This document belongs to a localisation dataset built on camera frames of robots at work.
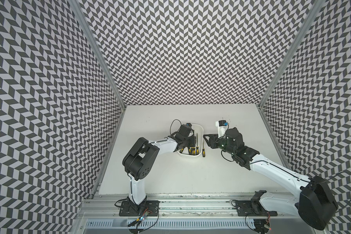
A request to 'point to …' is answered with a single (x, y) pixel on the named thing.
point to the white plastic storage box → (198, 128)
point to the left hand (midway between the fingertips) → (195, 142)
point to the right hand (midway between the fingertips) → (205, 138)
